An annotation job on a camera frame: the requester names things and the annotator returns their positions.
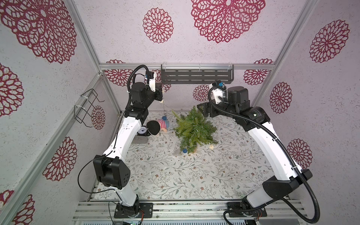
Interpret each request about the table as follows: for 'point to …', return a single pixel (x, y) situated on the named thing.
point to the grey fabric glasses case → (138, 139)
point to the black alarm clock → (142, 131)
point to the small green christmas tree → (193, 130)
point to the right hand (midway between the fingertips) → (204, 102)
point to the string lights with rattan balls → (164, 118)
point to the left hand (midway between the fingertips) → (160, 84)
